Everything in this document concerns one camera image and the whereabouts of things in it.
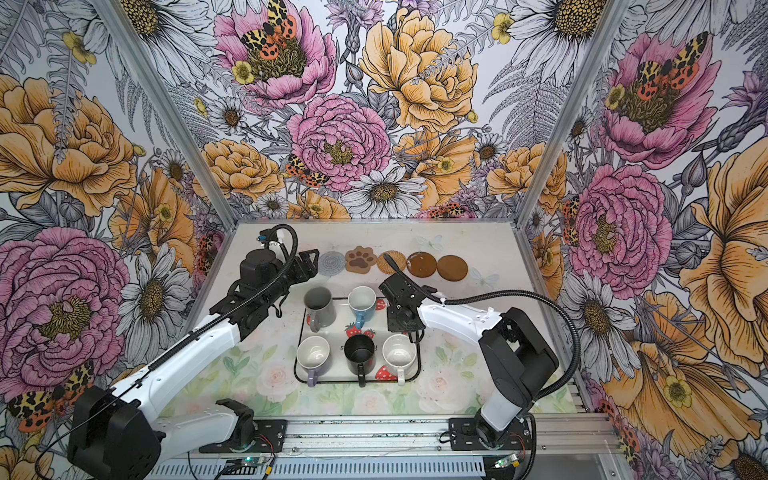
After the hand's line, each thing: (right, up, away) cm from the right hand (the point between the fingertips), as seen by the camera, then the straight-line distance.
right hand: (402, 331), depth 88 cm
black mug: (-12, -6, -3) cm, 13 cm away
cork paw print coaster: (-15, +20, +23) cm, 34 cm away
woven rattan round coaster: (-5, +18, +20) cm, 27 cm away
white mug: (-1, -6, -2) cm, 6 cm away
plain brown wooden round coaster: (+18, +17, +20) cm, 32 cm away
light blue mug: (-12, +8, +6) cm, 15 cm away
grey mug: (-24, +8, +1) cm, 25 cm away
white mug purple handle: (-25, -5, -3) cm, 26 cm away
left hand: (-25, +20, -7) cm, 33 cm away
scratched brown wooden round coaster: (+8, +18, +21) cm, 29 cm away
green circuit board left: (-36, -26, -17) cm, 47 cm away
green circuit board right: (+25, -26, -17) cm, 40 cm away
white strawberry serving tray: (-19, -10, -4) cm, 21 cm away
